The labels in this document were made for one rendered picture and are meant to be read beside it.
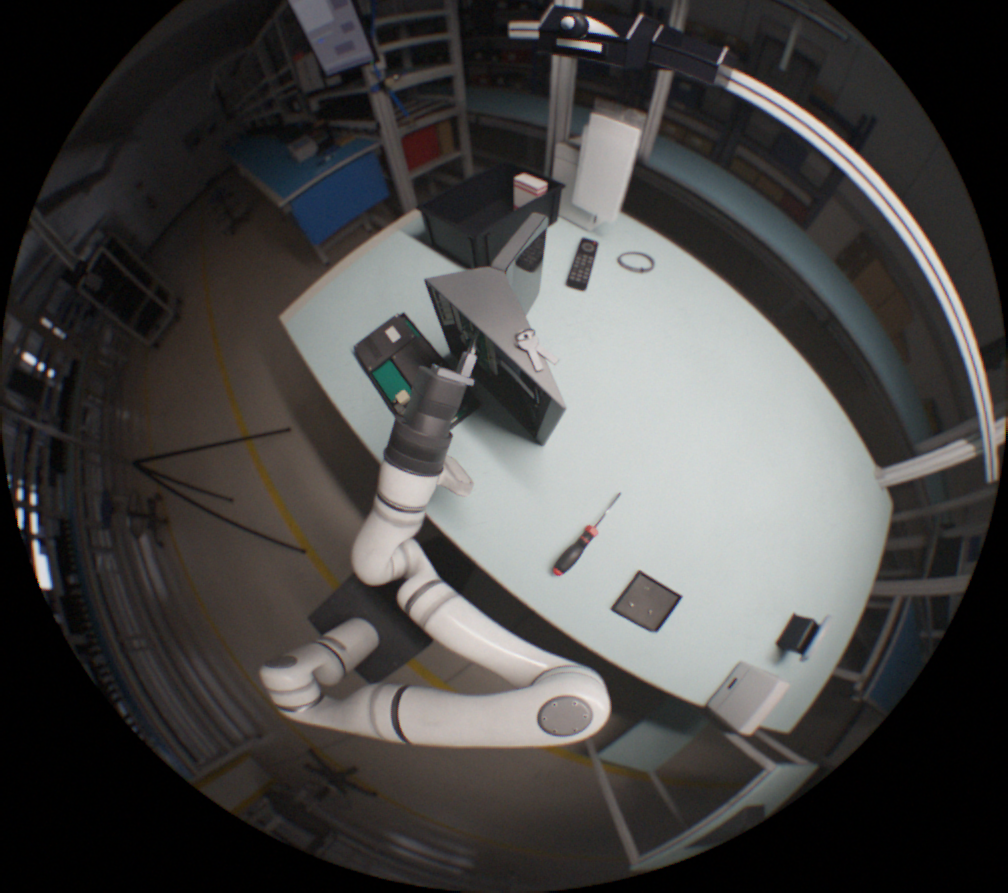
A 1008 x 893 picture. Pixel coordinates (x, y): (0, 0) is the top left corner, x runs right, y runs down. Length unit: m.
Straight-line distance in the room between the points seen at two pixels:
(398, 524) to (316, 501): 1.48
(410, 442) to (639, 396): 0.41
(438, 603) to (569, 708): 0.20
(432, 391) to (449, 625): 0.28
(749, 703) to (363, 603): 0.85
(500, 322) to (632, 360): 0.33
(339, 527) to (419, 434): 1.47
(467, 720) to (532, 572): 0.26
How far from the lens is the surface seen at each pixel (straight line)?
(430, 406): 0.33
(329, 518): 1.80
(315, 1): 1.52
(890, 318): 3.83
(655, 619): 0.60
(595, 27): 0.55
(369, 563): 0.43
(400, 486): 0.36
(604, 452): 0.52
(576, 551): 0.48
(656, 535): 0.56
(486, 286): 0.38
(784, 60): 1.87
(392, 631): 0.77
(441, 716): 0.40
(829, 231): 4.44
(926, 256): 0.81
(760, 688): 0.76
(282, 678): 0.56
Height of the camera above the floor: 1.49
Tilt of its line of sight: 69 degrees down
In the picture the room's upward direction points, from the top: 3 degrees counter-clockwise
